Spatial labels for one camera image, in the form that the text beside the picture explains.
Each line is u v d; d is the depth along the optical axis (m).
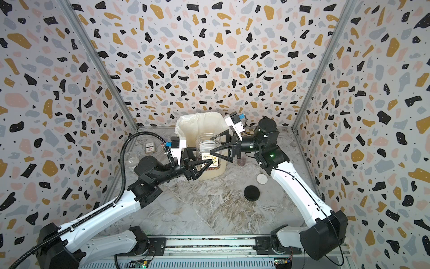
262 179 0.95
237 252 0.73
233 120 0.53
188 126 0.87
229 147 0.51
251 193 0.90
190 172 0.53
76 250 0.42
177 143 0.52
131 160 0.86
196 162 0.53
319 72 0.93
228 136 0.62
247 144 0.55
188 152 0.60
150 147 1.08
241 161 1.01
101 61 0.87
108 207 0.46
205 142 0.54
